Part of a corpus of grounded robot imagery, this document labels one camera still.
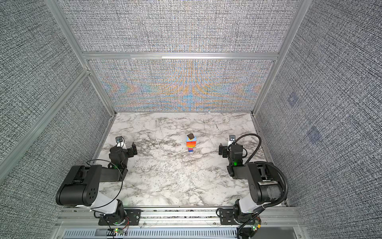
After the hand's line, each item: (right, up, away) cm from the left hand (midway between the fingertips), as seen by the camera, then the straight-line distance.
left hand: (125, 144), depth 93 cm
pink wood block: (+41, -4, +4) cm, 41 cm away
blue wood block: (+41, -5, +5) cm, 41 cm away
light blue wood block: (+43, +3, -6) cm, 43 cm away
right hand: (+66, +1, +2) cm, 66 cm away
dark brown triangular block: (+40, +5, -7) cm, 41 cm away
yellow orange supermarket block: (+41, -2, +2) cm, 41 cm away
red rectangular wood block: (+41, +1, -2) cm, 41 cm away
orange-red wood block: (+41, -1, +1) cm, 41 cm away
